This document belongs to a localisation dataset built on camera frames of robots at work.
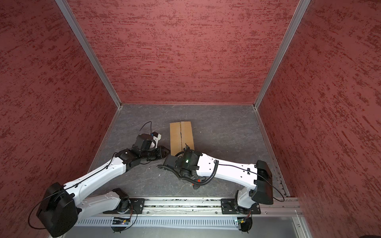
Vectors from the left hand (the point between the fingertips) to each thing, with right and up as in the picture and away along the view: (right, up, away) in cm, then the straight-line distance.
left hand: (169, 155), depth 81 cm
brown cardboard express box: (+7, +11, +2) cm, 13 cm away
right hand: (+14, -8, -12) cm, 20 cm away
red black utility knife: (+15, -10, -16) cm, 24 cm away
